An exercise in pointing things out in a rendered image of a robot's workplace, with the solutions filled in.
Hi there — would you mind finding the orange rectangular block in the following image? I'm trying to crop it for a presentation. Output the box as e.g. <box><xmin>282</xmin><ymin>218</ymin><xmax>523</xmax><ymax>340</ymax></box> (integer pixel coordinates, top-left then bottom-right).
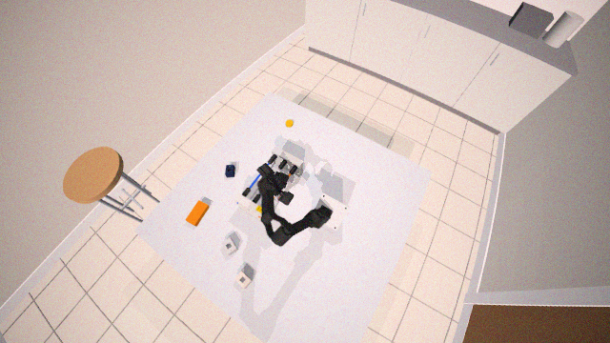
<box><xmin>186</xmin><ymin>201</ymin><xmax>210</xmax><ymax>226</ymax></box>

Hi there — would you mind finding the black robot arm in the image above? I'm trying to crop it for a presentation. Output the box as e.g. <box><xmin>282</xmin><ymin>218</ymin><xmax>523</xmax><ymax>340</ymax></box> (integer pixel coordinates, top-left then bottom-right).
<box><xmin>256</xmin><ymin>163</ymin><xmax>333</xmax><ymax>247</ymax></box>

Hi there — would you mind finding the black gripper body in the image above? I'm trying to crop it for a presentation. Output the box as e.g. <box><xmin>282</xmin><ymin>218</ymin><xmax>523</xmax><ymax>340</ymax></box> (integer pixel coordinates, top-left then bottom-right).
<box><xmin>256</xmin><ymin>177</ymin><xmax>294</xmax><ymax>206</ymax></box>

